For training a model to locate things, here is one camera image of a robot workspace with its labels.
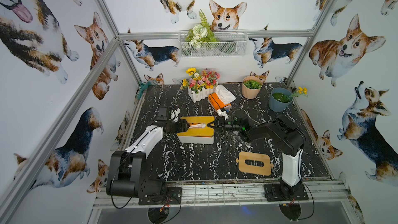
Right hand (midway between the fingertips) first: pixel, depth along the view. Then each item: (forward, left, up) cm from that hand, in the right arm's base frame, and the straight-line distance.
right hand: (210, 120), depth 85 cm
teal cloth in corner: (+40, +53, -12) cm, 68 cm away
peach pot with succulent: (+27, -27, -2) cm, 39 cm away
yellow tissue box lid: (-5, +2, -3) cm, 6 cm away
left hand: (+2, +16, -4) cm, 16 cm away
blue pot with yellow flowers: (+22, -47, -8) cm, 52 cm away
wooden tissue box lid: (-21, -29, -15) cm, 39 cm away
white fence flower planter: (+27, +6, +2) cm, 28 cm away
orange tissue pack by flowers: (+19, -4, -7) cm, 20 cm away
